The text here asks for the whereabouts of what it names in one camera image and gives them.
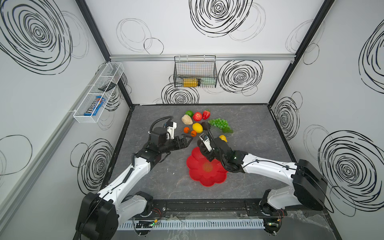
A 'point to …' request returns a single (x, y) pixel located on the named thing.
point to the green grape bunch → (222, 124)
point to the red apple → (197, 116)
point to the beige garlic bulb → (187, 120)
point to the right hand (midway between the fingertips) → (205, 144)
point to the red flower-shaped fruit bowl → (202, 170)
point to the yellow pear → (222, 137)
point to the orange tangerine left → (186, 129)
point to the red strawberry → (206, 114)
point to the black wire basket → (198, 71)
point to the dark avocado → (206, 125)
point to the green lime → (189, 113)
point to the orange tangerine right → (193, 133)
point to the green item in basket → (208, 81)
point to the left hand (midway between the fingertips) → (189, 139)
